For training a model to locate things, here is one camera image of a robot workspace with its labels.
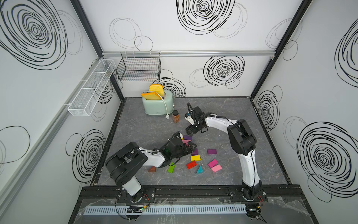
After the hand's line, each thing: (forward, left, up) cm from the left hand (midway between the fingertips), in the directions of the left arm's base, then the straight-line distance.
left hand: (192, 148), depth 87 cm
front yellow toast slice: (+30, +29, +15) cm, 44 cm away
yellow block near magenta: (+10, +6, -4) cm, 12 cm away
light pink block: (+8, +4, -5) cm, 10 cm away
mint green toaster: (+26, +25, +9) cm, 37 cm away
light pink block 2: (-11, -15, -4) cm, 18 cm away
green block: (-11, +13, -4) cm, 18 cm away
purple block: (+10, +3, -4) cm, 11 cm away
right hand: (+17, -1, -4) cm, 17 cm away
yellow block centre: (-5, -2, -4) cm, 6 cm away
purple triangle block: (-2, -2, -2) cm, 3 cm away
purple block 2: (0, -13, -4) cm, 13 cm away
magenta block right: (-8, -12, -4) cm, 15 cm away
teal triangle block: (-12, -4, -2) cm, 13 cm away
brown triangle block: (-13, +24, -3) cm, 27 cm away
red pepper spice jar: (+22, +12, +3) cm, 25 cm away
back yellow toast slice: (+37, +25, +17) cm, 48 cm away
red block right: (-9, +1, -4) cm, 10 cm away
